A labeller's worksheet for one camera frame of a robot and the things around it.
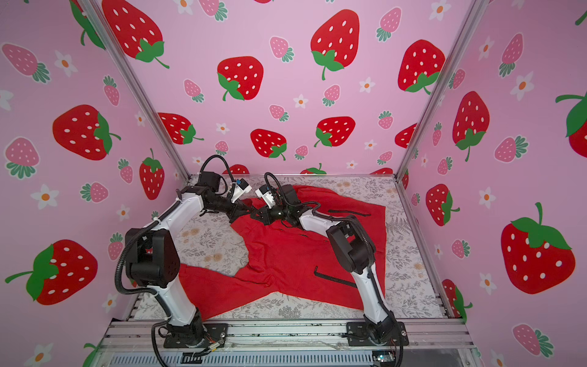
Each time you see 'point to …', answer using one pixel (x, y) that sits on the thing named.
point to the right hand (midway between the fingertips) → (246, 220)
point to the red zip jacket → (287, 255)
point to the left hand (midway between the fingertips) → (251, 210)
